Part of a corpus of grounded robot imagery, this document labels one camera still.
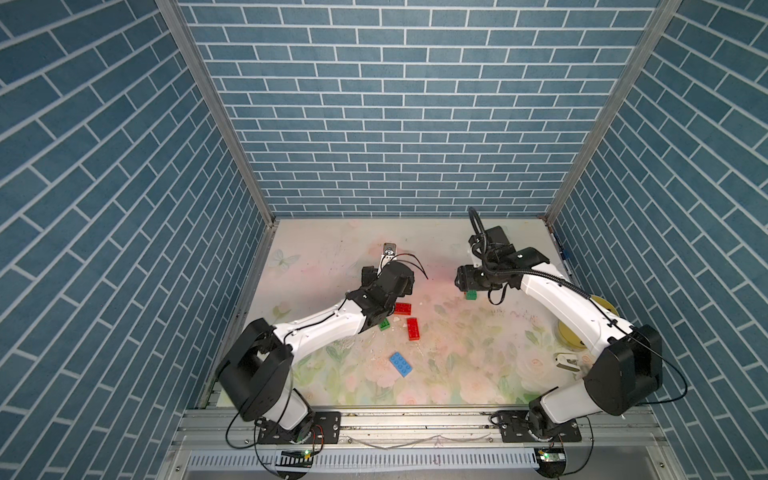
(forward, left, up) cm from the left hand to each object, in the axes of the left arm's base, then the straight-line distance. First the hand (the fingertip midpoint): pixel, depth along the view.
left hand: (399, 272), depth 86 cm
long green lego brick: (+1, -24, -15) cm, 28 cm away
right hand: (-2, -20, 0) cm, 20 cm away
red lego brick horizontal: (-4, -2, -14) cm, 15 cm away
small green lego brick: (-9, +4, -15) cm, 18 cm away
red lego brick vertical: (-11, -5, -15) cm, 19 cm away
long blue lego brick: (-22, -1, -15) cm, 26 cm away
